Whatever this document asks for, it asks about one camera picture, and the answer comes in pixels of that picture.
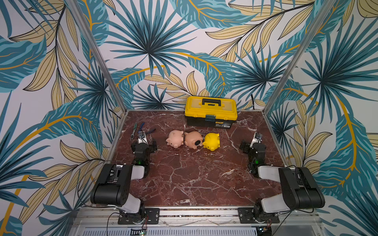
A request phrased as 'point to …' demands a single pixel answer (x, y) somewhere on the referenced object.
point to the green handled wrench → (132, 135)
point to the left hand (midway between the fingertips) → (145, 140)
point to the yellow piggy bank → (212, 141)
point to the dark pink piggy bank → (191, 137)
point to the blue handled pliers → (141, 127)
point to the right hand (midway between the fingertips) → (252, 141)
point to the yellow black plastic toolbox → (214, 112)
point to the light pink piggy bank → (175, 138)
